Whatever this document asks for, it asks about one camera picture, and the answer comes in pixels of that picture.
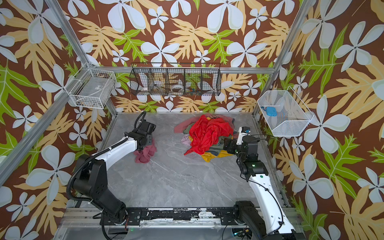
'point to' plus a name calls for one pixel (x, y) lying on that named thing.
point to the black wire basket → (175, 79)
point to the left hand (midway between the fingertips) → (142, 135)
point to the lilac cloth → (185, 140)
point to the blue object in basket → (270, 111)
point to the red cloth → (204, 133)
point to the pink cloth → (144, 155)
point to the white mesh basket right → (286, 114)
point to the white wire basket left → (91, 88)
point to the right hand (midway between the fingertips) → (230, 139)
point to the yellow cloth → (207, 156)
